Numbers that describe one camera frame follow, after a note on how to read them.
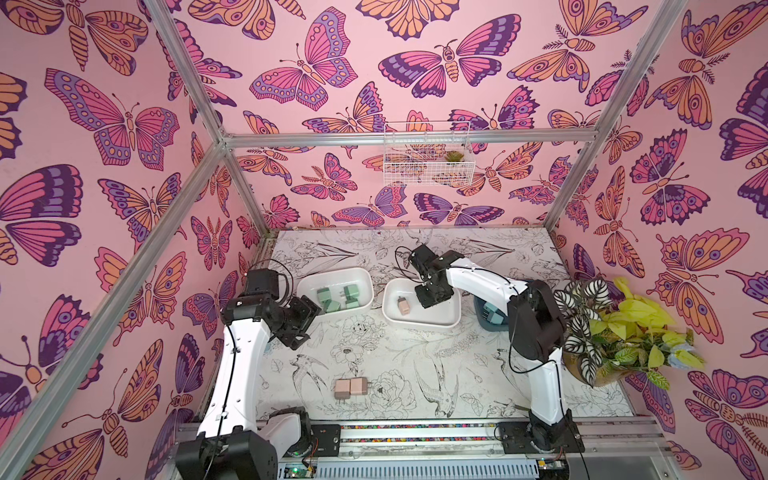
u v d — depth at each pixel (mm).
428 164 1058
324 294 1004
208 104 853
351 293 997
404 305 947
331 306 971
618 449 719
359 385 813
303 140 1926
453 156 920
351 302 983
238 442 385
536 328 532
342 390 799
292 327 641
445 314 947
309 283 1025
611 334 656
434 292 801
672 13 689
